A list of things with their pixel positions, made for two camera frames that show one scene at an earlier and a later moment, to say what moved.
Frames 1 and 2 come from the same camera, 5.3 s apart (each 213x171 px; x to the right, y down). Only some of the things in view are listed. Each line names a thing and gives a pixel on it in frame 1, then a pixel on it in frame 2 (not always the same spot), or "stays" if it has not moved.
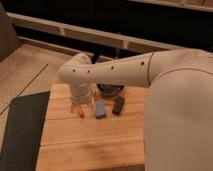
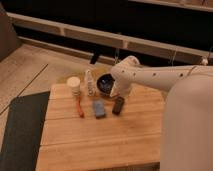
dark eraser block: (118, 104) stays
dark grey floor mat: (23, 132) stays
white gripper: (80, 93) -> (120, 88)
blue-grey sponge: (100, 109) stays
